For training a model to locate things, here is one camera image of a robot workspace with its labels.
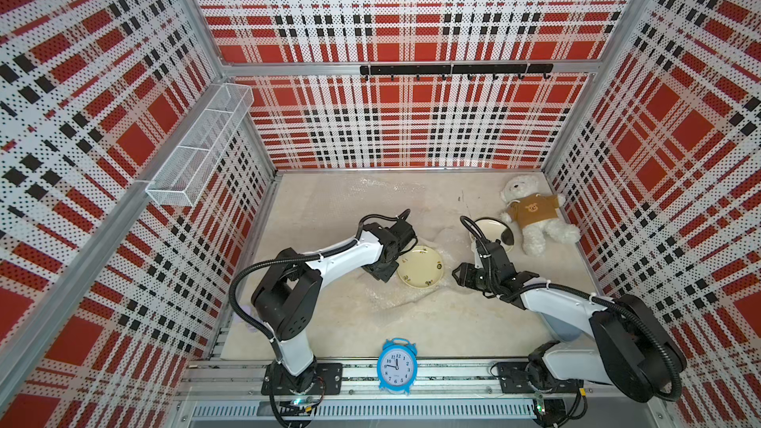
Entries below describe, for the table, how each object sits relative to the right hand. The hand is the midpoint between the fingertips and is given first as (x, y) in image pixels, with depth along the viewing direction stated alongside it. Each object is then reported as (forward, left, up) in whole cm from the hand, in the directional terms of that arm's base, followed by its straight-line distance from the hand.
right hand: (461, 274), depth 90 cm
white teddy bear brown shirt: (+20, -27, +3) cm, 34 cm away
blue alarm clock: (-25, +20, +1) cm, 32 cm away
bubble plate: (+4, +12, -4) cm, 13 cm away
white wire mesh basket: (+22, +86, +21) cm, 91 cm away
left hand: (+1, +26, +3) cm, 26 cm away
